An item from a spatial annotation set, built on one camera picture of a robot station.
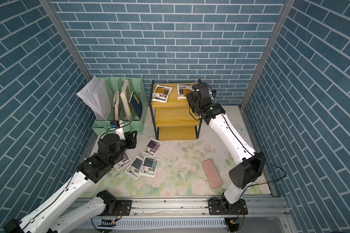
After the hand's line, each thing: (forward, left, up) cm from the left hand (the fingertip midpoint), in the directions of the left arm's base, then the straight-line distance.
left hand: (138, 132), depth 73 cm
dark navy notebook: (+37, +12, -17) cm, 42 cm away
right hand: (+18, -25, +10) cm, 32 cm away
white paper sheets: (+26, +31, +3) cm, 41 cm away
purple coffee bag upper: (+6, -3, -26) cm, 27 cm away
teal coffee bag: (-9, +6, -26) cm, 28 cm away
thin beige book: (+26, +21, -6) cm, 34 cm away
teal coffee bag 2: (-7, -3, -25) cm, 26 cm away
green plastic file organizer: (+44, +27, -3) cm, 52 cm away
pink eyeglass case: (-12, -40, -25) cm, 49 cm away
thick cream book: (+29, +15, -1) cm, 32 cm away
